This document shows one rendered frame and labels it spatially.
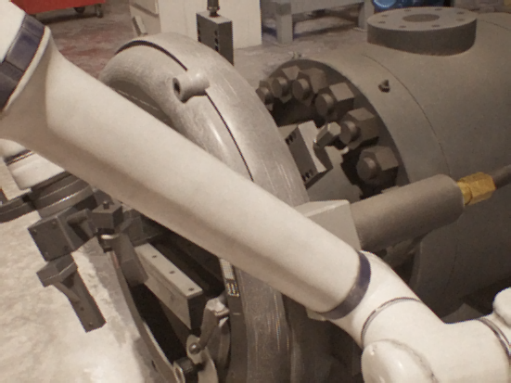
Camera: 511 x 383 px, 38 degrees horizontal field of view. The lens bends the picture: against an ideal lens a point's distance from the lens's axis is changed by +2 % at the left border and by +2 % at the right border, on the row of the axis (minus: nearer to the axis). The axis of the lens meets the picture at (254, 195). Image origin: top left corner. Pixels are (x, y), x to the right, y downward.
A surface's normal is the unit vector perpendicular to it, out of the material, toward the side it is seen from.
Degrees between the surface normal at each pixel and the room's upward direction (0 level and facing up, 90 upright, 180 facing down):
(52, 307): 0
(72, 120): 81
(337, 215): 67
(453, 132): 52
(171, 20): 90
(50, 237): 83
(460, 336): 7
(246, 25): 90
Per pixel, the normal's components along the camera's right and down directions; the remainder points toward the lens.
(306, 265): 0.39, 0.24
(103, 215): -0.27, 0.32
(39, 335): -0.07, -0.91
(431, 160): 0.41, -0.18
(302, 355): 0.51, 0.39
